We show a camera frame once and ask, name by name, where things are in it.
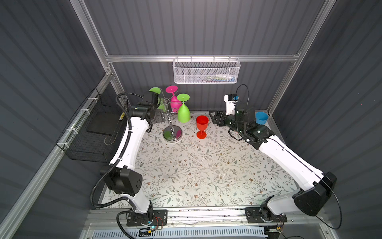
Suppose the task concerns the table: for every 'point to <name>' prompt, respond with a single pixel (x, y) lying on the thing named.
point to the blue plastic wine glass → (261, 117)
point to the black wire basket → (94, 133)
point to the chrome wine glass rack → (171, 133)
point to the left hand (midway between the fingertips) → (152, 117)
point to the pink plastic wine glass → (175, 103)
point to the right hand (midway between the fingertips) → (214, 113)
